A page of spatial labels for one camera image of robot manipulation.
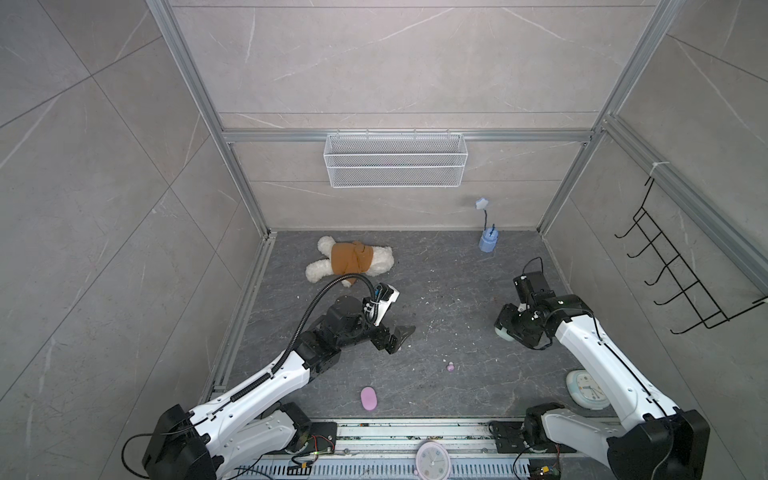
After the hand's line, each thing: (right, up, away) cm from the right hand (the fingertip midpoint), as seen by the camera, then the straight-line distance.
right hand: (502, 325), depth 81 cm
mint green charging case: (-2, -1, -6) cm, 7 cm away
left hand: (-28, +5, -7) cm, 30 cm away
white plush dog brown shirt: (-46, +18, +18) cm, 53 cm away
